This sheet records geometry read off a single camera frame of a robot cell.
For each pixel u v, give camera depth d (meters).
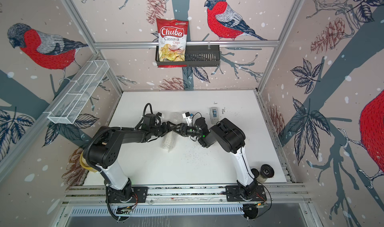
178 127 0.87
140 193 0.74
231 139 0.56
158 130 0.84
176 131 0.84
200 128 0.78
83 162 0.80
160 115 0.92
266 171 0.70
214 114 1.01
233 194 0.72
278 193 0.75
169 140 0.88
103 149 0.49
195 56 1.07
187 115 0.90
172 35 0.83
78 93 0.78
